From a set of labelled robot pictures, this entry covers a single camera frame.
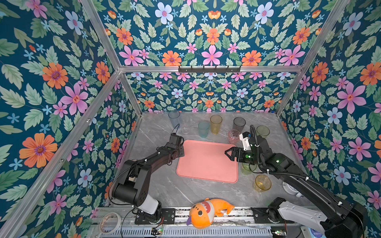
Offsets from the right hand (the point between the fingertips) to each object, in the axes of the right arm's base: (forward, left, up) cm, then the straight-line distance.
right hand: (233, 150), depth 75 cm
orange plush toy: (-27, +15, -11) cm, 33 cm away
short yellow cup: (-9, -18, -20) cm, 29 cm away
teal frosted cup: (+24, +16, -11) cm, 31 cm away
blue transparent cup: (+31, +37, -7) cm, 49 cm away
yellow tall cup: (+28, +8, -8) cm, 30 cm away
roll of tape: (-33, +56, -19) cm, 68 cm away
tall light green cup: (+33, -30, -25) cm, 51 cm away
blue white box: (-32, -33, -15) cm, 48 cm away
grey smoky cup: (+28, -8, -11) cm, 31 cm away
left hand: (+9, +30, -15) cm, 35 cm away
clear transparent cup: (+27, +29, -12) cm, 42 cm away
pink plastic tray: (+6, +13, -25) cm, 28 cm away
